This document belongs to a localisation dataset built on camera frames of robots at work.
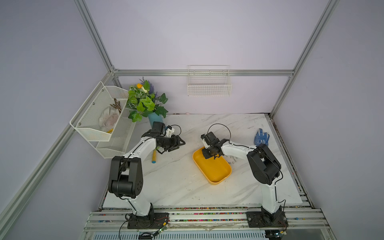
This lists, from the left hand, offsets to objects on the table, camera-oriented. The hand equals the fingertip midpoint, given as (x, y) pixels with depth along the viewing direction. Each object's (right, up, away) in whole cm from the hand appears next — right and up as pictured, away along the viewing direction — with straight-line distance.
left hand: (182, 144), depth 89 cm
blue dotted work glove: (+54, +3, +15) cm, 56 cm away
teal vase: (-18, +17, +5) cm, 26 cm away
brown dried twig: (-36, +23, -7) cm, 43 cm away
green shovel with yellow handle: (-19, -11, +5) cm, 22 cm away
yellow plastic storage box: (+20, -16, -2) cm, 25 cm away
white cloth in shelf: (-39, +15, -11) cm, 43 cm away
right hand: (+16, -8, +10) cm, 20 cm away
